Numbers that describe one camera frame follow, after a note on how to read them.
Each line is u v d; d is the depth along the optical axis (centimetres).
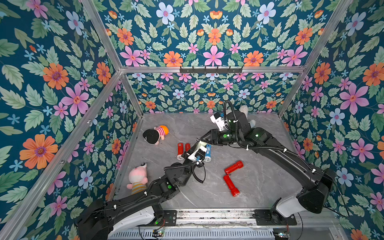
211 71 92
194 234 70
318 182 40
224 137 59
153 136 96
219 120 64
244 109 108
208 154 93
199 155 55
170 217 74
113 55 85
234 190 80
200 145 66
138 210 50
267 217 73
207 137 67
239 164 89
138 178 80
